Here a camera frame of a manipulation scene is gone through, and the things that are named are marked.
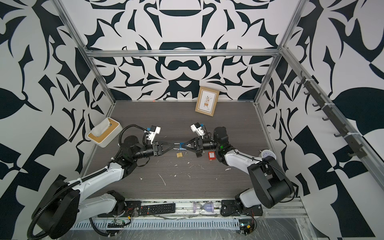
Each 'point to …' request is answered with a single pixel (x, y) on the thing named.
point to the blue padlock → (181, 146)
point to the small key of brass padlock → (186, 153)
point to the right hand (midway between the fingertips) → (184, 149)
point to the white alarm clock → (268, 152)
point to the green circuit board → (246, 226)
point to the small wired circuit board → (118, 223)
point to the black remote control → (152, 209)
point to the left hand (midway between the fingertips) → (175, 144)
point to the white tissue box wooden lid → (114, 126)
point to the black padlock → (198, 155)
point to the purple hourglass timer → (207, 207)
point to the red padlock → (212, 155)
